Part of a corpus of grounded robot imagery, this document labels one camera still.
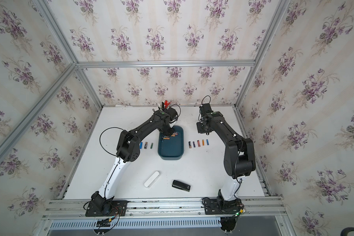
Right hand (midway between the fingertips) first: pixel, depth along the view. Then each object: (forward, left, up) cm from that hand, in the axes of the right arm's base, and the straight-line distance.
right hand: (205, 129), depth 93 cm
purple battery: (-5, +7, -11) cm, 13 cm away
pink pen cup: (+21, +27, 0) cm, 34 cm away
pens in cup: (+21, +29, +1) cm, 36 cm away
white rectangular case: (-29, +30, -7) cm, 42 cm away
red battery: (-5, +3, -10) cm, 12 cm away
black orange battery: (-5, +9, -11) cm, 15 cm away
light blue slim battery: (-4, -3, -10) cm, 11 cm away
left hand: (+1, +23, -9) cm, 25 cm away
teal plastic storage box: (-9, +22, -8) cm, 25 cm away
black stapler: (-32, +15, -9) cm, 37 cm away
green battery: (-7, +35, -10) cm, 37 cm away
